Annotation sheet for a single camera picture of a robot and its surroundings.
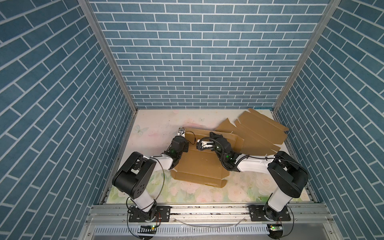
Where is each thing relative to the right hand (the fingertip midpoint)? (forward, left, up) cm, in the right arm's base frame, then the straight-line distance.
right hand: (212, 129), depth 87 cm
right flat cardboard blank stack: (+13, -37, -19) cm, 44 cm away
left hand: (-1, +18, -10) cm, 20 cm away
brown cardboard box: (-12, +1, -16) cm, 20 cm away
